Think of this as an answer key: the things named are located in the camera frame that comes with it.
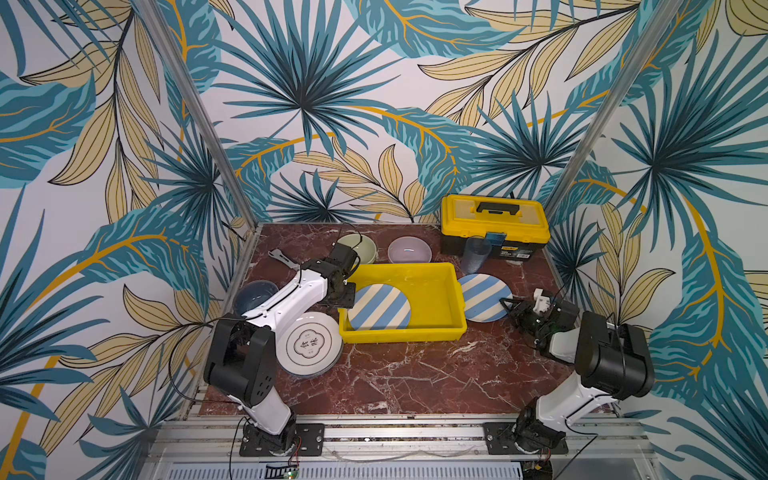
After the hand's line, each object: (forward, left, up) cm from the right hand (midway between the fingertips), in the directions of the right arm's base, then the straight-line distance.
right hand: (499, 300), depth 95 cm
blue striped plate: (+3, +4, -2) cm, 5 cm away
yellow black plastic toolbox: (+18, -7, +14) cm, 24 cm away
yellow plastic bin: (+1, +19, -3) cm, 19 cm away
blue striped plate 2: (+1, +38, -1) cm, 38 cm away
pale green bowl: (+23, +42, 0) cm, 48 cm away
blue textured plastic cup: (+15, +5, +7) cm, 17 cm away
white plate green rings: (-11, +58, 0) cm, 59 cm away
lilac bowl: (+21, +26, +2) cm, 34 cm away
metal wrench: (+24, +74, 0) cm, 78 cm away
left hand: (-1, +49, +8) cm, 49 cm away
